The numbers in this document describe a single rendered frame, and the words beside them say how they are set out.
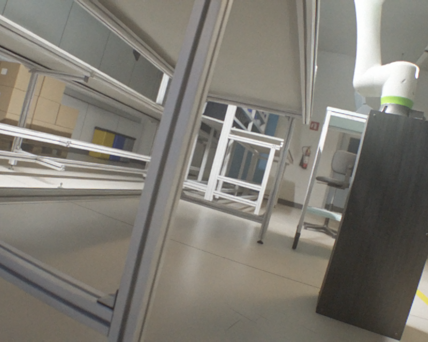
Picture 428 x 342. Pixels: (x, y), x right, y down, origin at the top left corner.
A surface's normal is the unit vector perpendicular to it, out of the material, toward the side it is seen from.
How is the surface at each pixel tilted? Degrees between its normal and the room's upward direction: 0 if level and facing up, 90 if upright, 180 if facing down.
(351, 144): 90
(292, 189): 90
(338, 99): 90
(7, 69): 90
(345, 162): 101
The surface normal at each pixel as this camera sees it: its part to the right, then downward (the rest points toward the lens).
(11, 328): 0.25, -0.97
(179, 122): -0.28, -0.07
